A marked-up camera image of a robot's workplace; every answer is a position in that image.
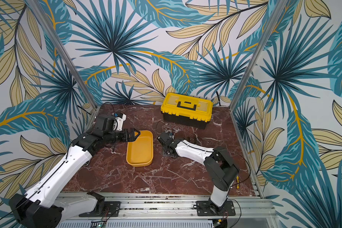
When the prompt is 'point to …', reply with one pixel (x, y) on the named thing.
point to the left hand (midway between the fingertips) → (132, 135)
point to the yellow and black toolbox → (186, 110)
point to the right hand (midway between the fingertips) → (168, 151)
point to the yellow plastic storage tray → (140, 153)
